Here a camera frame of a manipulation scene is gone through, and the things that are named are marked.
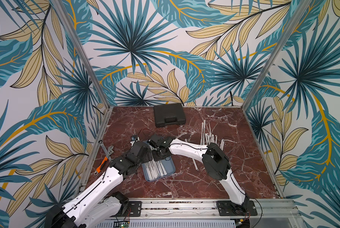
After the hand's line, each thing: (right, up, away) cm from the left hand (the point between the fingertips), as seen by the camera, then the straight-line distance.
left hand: (143, 155), depth 80 cm
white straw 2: (+7, -10, +6) cm, 14 cm away
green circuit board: (-8, -33, -9) cm, 35 cm away
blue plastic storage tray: (+14, -7, +6) cm, 17 cm away
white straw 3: (+11, -10, +5) cm, 16 cm away
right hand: (+6, -3, +11) cm, 13 cm away
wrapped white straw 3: (+51, +3, +18) cm, 54 cm away
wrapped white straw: (+40, +11, +24) cm, 48 cm away
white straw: (+4, -11, +6) cm, 13 cm away
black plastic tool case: (+13, +24, +26) cm, 38 cm away
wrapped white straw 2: (+43, +8, +21) cm, 49 cm away
